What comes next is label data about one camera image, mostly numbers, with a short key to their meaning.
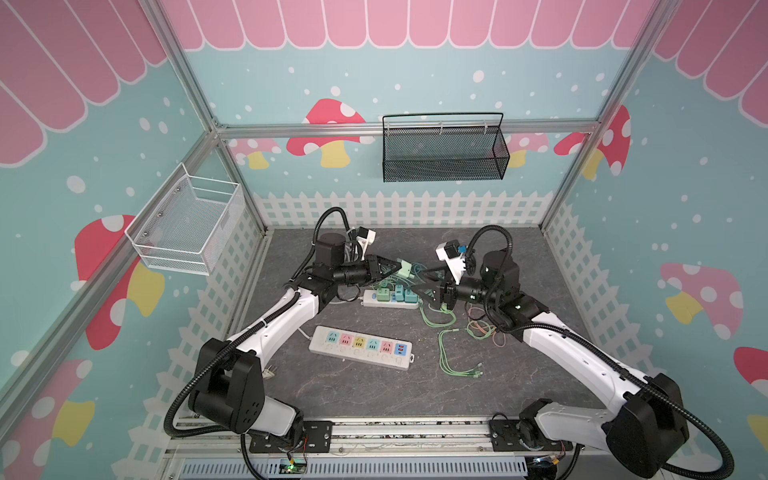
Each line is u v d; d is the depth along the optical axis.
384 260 0.76
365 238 0.74
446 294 0.63
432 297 0.65
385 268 0.74
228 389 0.42
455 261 0.63
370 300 0.97
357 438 0.76
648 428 0.39
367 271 0.70
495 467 0.71
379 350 0.85
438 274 0.73
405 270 0.77
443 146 0.94
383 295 0.94
